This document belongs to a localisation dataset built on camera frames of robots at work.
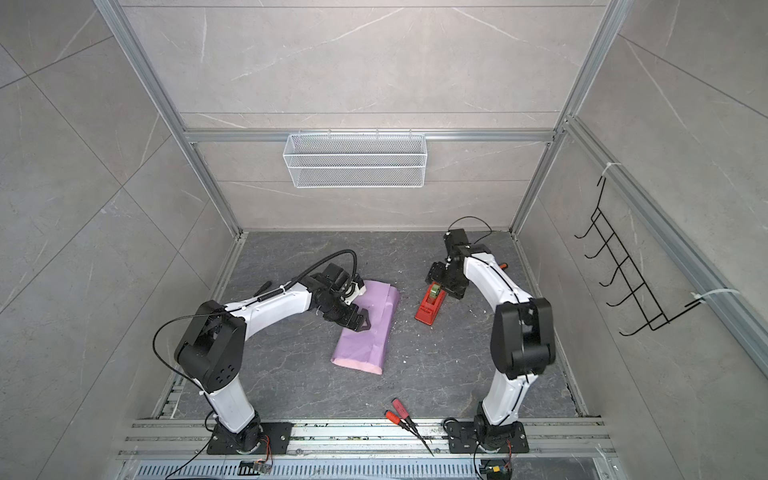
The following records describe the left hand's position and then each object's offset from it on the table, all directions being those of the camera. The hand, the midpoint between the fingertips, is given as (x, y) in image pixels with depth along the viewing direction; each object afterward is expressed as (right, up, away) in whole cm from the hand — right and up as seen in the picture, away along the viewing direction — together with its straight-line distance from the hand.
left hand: (359, 317), depth 90 cm
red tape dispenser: (+23, +3, +3) cm, 23 cm away
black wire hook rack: (+64, +8, -29) cm, 70 cm away
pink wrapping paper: (+3, -8, -8) cm, 11 cm away
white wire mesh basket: (-2, +51, +11) cm, 53 cm away
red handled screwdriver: (+11, -24, -13) cm, 30 cm away
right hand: (+24, +10, +3) cm, 27 cm away
